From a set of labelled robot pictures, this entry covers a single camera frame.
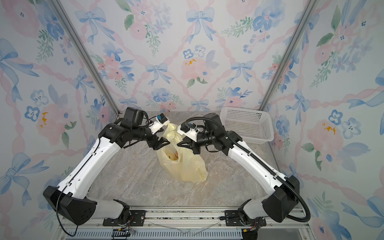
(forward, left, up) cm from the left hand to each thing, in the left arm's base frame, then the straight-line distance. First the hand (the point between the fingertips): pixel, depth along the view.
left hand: (165, 134), depth 73 cm
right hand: (-5, -8, +1) cm, 9 cm away
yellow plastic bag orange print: (-11, -7, -6) cm, 14 cm away
